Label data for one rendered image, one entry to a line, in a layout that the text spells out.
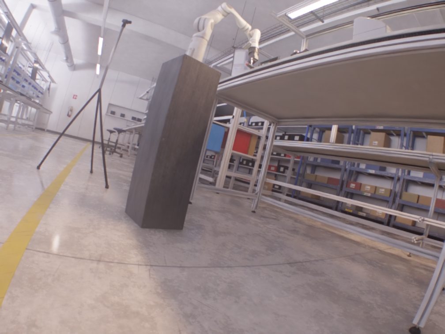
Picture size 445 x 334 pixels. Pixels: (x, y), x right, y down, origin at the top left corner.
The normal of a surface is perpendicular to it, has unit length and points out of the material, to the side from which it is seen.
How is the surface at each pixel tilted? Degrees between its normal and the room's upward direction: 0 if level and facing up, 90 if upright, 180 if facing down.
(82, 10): 90
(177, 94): 90
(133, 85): 90
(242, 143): 90
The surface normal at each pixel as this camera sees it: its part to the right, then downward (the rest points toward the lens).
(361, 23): -0.86, -0.21
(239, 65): -0.58, 0.05
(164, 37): 0.50, 0.12
